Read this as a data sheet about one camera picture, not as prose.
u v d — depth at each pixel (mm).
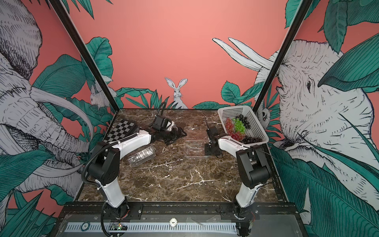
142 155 925
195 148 983
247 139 980
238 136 978
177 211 752
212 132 776
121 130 1039
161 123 732
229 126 1063
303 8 691
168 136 794
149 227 701
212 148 824
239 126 1033
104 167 477
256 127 1012
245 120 1102
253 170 478
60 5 703
